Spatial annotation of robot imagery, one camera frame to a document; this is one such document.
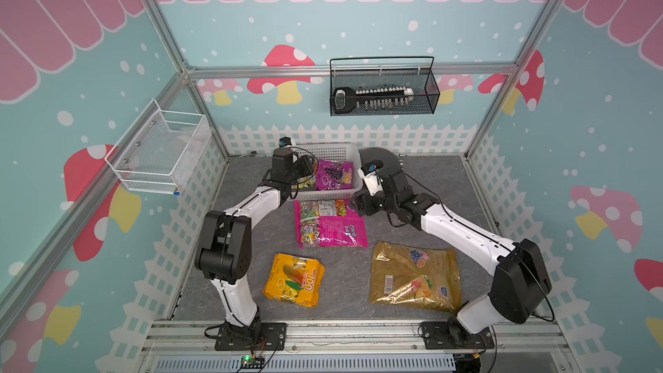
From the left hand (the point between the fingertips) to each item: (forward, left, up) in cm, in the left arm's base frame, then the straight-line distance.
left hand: (311, 161), depth 94 cm
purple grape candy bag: (+2, -8, -10) cm, 13 cm away
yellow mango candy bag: (-39, +3, -13) cm, 41 cm away
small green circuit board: (-59, +15, -21) cm, 65 cm away
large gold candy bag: (-37, -35, -14) cm, 53 cm away
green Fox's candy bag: (+3, +3, -16) cm, 16 cm away
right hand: (-16, -17, +1) cm, 23 cm away
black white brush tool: (+14, -12, +17) cm, 25 cm away
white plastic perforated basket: (+16, -7, -11) cm, 21 cm away
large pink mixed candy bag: (-18, -7, -14) cm, 24 cm away
